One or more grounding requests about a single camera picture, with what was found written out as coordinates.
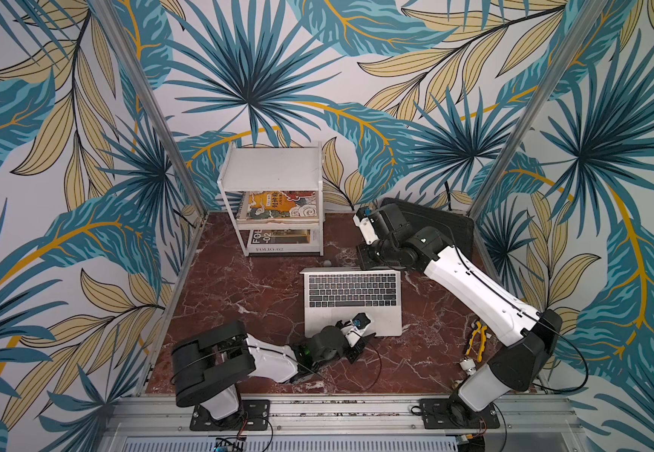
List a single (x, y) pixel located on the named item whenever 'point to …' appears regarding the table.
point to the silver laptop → (333, 295)
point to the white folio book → (285, 241)
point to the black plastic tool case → (460, 228)
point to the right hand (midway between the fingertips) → (340, 264)
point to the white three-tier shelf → (253, 169)
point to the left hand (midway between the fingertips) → (369, 332)
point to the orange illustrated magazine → (278, 204)
